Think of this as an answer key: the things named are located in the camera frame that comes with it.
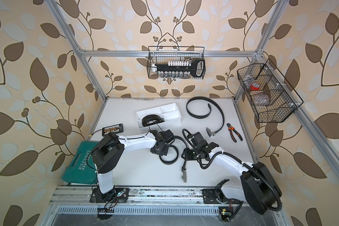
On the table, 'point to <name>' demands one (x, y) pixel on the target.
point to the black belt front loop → (149, 118)
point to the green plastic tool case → (82, 170)
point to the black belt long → (184, 169)
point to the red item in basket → (254, 88)
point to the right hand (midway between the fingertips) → (184, 155)
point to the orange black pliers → (230, 129)
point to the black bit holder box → (116, 128)
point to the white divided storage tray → (170, 112)
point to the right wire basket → (271, 97)
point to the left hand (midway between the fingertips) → (162, 151)
